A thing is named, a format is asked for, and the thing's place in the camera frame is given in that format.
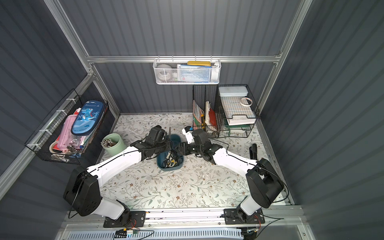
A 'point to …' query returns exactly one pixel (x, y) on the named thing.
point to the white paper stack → (241, 119)
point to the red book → (212, 117)
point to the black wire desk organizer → (223, 111)
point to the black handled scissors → (173, 155)
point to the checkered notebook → (232, 106)
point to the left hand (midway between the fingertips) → (172, 144)
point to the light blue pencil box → (232, 91)
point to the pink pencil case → (67, 141)
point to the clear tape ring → (243, 104)
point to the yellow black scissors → (163, 162)
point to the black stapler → (253, 152)
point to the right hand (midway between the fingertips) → (181, 145)
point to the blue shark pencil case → (87, 116)
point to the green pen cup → (113, 144)
